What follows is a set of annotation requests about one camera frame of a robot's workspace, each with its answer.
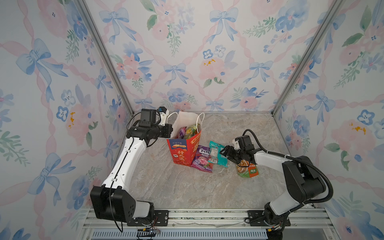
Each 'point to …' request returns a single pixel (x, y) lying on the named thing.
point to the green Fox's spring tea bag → (191, 131)
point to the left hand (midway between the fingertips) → (172, 127)
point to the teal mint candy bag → (215, 156)
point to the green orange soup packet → (245, 169)
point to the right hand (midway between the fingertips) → (223, 153)
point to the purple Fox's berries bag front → (182, 132)
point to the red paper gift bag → (183, 151)
